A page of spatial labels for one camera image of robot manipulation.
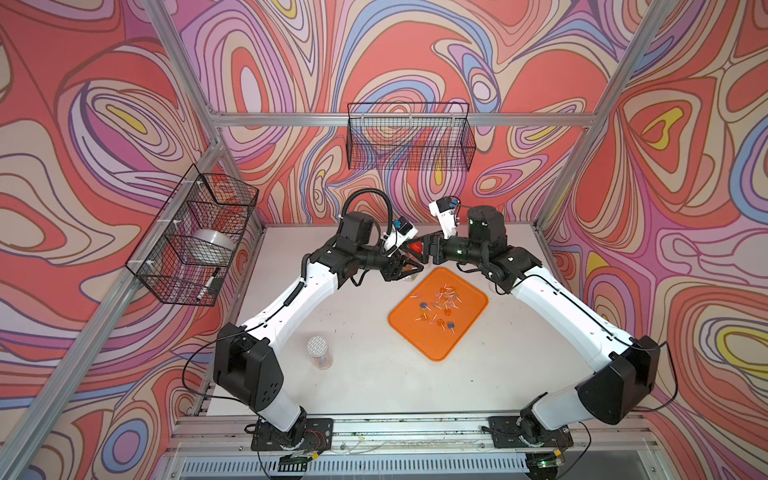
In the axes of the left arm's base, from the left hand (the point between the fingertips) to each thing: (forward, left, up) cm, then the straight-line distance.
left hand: (417, 261), depth 74 cm
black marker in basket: (-8, +53, -3) cm, 54 cm away
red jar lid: (-1, +1, +7) cm, 7 cm away
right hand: (+1, +2, +3) cm, 4 cm away
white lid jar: (-16, +26, -16) cm, 34 cm away
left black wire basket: (+1, +58, +2) cm, 58 cm away
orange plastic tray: (-9, -7, -27) cm, 29 cm away
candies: (+1, -10, -27) cm, 28 cm away
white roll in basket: (0, +50, +6) cm, 50 cm away
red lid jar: (-3, +2, +1) cm, 4 cm away
